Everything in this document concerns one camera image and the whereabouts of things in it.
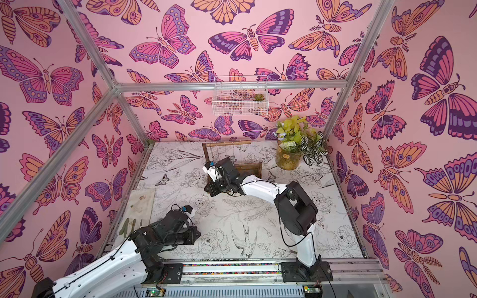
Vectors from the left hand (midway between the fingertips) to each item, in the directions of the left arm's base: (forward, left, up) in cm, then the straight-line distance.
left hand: (202, 233), depth 79 cm
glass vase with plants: (+44, -45, +13) cm, 64 cm away
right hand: (+20, 0, +6) cm, 20 cm away
